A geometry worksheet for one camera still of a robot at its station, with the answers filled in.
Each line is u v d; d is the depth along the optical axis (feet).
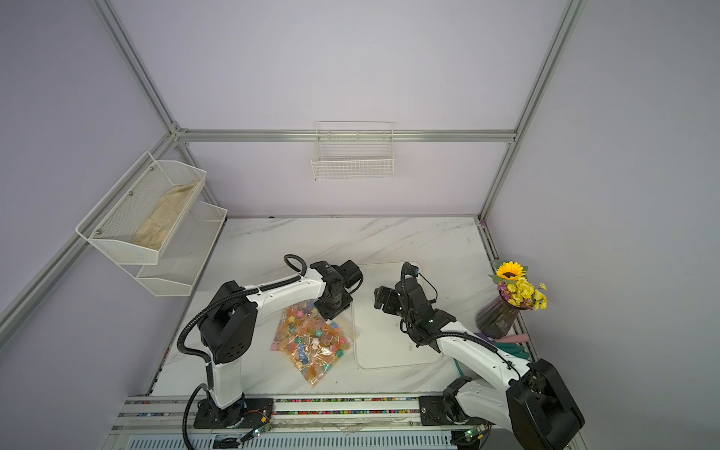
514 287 2.33
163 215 2.63
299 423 2.40
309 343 2.74
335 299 2.45
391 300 2.45
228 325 1.59
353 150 3.30
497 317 2.62
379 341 2.83
